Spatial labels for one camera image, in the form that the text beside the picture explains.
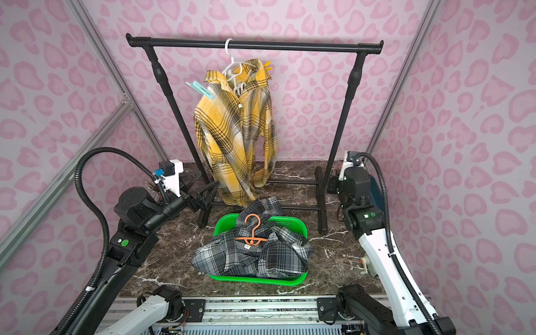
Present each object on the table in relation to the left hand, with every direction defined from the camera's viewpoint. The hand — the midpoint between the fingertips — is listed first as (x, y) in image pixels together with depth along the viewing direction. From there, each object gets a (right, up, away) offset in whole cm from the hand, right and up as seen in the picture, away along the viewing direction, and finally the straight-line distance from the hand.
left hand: (209, 178), depth 60 cm
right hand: (+41, +3, +12) cm, 42 cm away
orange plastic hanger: (+11, -23, +15) cm, 29 cm away
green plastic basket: (-1, -18, +26) cm, 32 cm away
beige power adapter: (+54, -36, +21) cm, 68 cm away
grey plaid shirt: (+15, -23, +13) cm, 30 cm away
